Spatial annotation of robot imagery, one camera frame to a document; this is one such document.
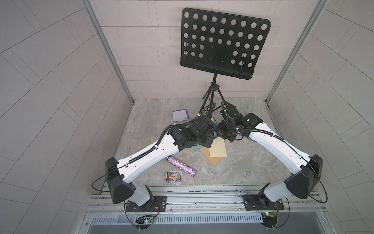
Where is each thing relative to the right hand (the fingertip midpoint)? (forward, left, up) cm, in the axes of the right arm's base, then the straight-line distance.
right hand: (213, 133), depth 76 cm
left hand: (-4, +1, +3) cm, 6 cm away
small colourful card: (-15, +23, -17) cm, 32 cm away
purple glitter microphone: (-13, +15, -16) cm, 25 cm away
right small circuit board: (-36, -23, -21) cm, 48 cm away
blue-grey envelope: (-6, +10, -2) cm, 12 cm away
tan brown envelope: (-6, -1, -20) cm, 20 cm away
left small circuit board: (-33, +34, -16) cm, 50 cm away
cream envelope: (0, -4, -18) cm, 18 cm away
